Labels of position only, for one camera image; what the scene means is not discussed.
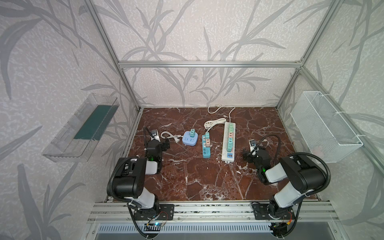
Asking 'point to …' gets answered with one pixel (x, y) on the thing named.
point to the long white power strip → (226, 155)
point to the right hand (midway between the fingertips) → (252, 143)
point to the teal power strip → (206, 151)
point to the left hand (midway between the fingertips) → (160, 133)
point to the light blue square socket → (189, 141)
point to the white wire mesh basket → (328, 136)
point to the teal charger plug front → (192, 133)
